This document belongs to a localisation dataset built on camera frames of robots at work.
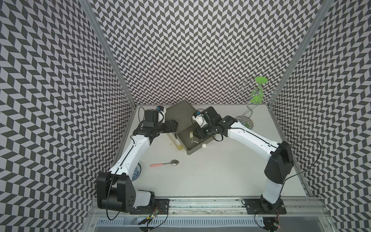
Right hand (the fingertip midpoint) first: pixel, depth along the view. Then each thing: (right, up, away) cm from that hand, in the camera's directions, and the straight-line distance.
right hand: (197, 134), depth 82 cm
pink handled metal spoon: (-14, -19, +7) cm, 25 cm away
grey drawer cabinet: (-9, +12, -9) cm, 17 cm away
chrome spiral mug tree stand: (+33, +22, +1) cm, 40 cm away
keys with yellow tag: (-4, -1, +1) cm, 4 cm away
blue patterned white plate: (-35, -22, 0) cm, 42 cm away
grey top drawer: (-4, -4, -1) cm, 6 cm away
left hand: (-16, +5, +2) cm, 17 cm away
